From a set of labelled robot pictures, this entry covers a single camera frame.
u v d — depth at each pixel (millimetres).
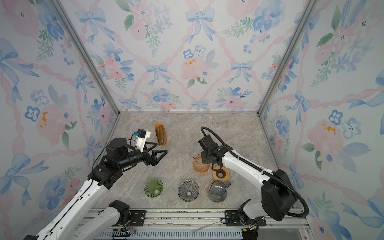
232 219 733
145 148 606
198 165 855
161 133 967
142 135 602
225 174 861
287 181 439
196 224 733
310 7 689
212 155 593
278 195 415
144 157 607
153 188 830
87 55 865
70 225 409
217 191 828
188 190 800
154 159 608
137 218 745
